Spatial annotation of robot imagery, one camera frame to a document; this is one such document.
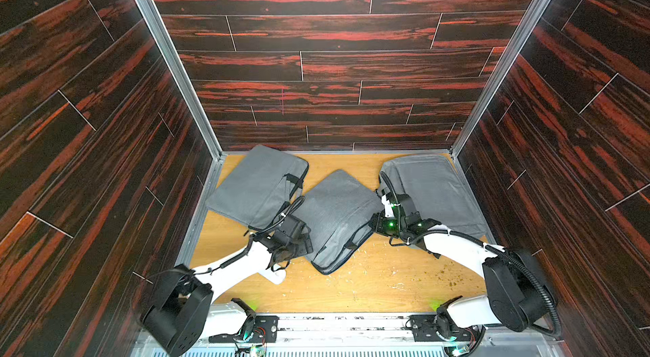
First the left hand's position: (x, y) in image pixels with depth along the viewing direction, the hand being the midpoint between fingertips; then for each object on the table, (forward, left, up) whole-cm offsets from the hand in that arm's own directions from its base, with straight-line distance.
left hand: (305, 247), depth 88 cm
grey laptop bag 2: (+11, -11, +5) cm, 17 cm away
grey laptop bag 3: (+24, -51, +4) cm, 56 cm away
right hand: (+9, -24, +3) cm, 26 cm away
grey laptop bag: (+27, +22, -2) cm, 35 cm away
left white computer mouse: (-10, +9, -1) cm, 13 cm away
